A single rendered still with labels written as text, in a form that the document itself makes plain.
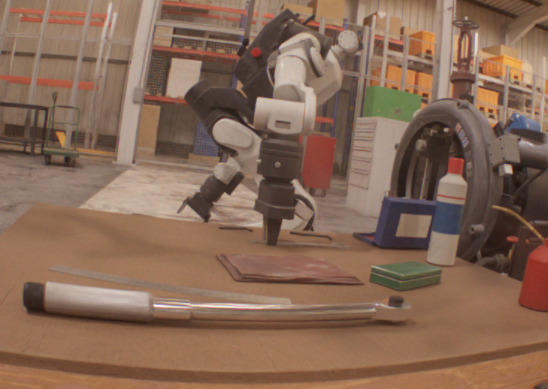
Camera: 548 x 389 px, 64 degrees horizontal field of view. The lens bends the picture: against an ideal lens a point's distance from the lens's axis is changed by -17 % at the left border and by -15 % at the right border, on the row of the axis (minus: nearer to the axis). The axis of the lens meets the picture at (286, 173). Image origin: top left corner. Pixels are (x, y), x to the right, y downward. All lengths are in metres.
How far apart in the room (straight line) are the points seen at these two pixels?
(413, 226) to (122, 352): 0.88
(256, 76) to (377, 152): 4.42
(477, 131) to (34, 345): 1.80
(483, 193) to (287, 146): 1.09
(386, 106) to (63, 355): 9.23
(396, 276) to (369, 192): 5.20
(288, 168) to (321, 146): 6.53
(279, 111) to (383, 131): 5.04
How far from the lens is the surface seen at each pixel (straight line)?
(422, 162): 2.24
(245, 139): 1.69
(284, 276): 0.79
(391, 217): 1.17
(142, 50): 9.27
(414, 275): 0.85
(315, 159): 7.51
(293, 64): 1.18
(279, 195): 1.02
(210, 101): 1.75
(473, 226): 1.96
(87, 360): 0.45
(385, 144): 6.05
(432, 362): 0.56
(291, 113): 1.02
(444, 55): 10.66
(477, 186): 1.95
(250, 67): 1.70
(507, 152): 1.90
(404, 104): 9.70
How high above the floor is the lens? 0.67
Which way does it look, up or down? 3 degrees down
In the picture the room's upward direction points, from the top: 8 degrees clockwise
